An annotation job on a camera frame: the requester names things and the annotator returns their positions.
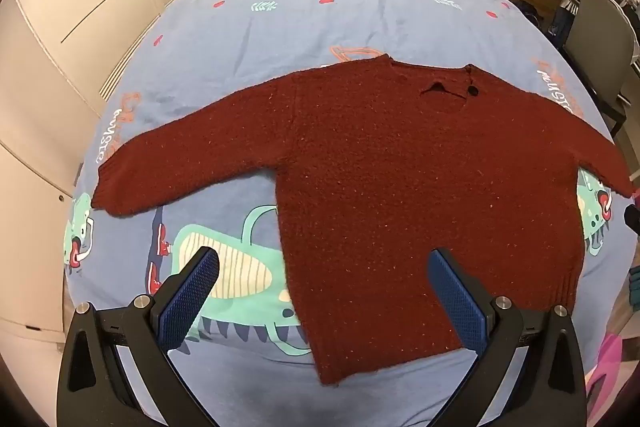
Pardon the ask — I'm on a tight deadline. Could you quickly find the blue printed bed sheet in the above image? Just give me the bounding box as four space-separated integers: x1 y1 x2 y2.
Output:
62 0 626 427

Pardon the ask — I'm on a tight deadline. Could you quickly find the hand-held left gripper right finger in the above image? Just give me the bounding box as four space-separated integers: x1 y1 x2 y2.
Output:
428 248 587 427

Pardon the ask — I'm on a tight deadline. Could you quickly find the dark blue bag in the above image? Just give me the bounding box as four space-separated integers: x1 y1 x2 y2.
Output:
515 0 576 48

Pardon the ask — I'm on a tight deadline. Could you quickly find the pink plastic object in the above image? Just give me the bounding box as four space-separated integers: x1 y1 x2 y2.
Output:
582 334 623 403

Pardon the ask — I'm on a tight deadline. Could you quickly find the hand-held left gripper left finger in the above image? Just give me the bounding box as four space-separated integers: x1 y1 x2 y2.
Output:
56 247 221 427

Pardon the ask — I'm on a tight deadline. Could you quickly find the teal cloth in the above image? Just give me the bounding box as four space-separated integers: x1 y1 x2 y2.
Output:
627 264 640 308

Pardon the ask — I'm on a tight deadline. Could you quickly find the dark red knitted sweater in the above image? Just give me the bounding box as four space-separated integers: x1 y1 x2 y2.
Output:
91 53 636 387

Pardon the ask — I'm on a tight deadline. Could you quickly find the white wardrobe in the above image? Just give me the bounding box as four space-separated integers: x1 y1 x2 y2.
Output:
0 0 226 343

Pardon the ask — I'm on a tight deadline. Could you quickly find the grey chair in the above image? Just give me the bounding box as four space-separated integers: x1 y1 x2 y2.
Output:
562 0 640 138

